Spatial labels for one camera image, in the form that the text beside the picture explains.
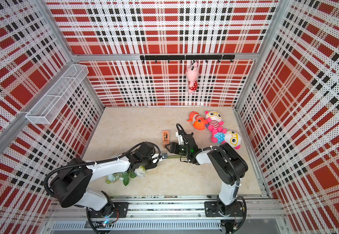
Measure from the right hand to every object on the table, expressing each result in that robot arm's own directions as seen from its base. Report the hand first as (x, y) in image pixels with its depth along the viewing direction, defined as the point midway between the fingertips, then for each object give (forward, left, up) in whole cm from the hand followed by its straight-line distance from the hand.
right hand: (169, 146), depth 91 cm
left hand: (-5, +7, -3) cm, 10 cm away
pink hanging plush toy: (+36, -15, +29) cm, 49 cm away
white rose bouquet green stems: (-16, +17, -1) cm, 23 cm away
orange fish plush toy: (+19, -20, +2) cm, 28 cm away
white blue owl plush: (+6, -41, +1) cm, 42 cm away
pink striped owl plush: (+23, -32, 0) cm, 39 cm away
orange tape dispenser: (+7, +3, 0) cm, 8 cm away
